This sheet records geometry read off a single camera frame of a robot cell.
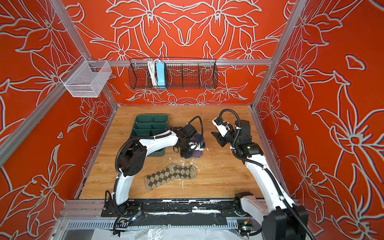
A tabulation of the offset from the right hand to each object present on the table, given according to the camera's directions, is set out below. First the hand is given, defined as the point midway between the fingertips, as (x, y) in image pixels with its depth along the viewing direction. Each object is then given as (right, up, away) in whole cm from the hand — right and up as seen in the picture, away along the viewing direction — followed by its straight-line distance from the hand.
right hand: (213, 128), depth 77 cm
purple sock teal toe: (-9, -10, +3) cm, 13 cm away
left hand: (-12, -15, +15) cm, 24 cm away
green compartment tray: (-43, 0, +26) cm, 50 cm away
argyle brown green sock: (-23, -26, +7) cm, 35 cm away
